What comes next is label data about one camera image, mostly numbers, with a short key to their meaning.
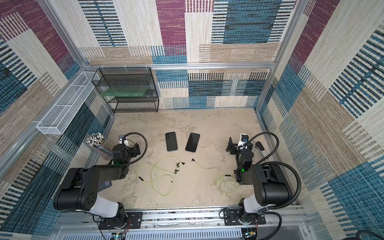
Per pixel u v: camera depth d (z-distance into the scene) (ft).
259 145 3.08
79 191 1.56
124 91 3.18
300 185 1.38
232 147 2.67
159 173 2.93
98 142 2.68
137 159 2.43
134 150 2.61
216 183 2.79
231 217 2.40
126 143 2.69
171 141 3.39
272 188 1.46
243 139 2.49
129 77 3.31
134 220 2.40
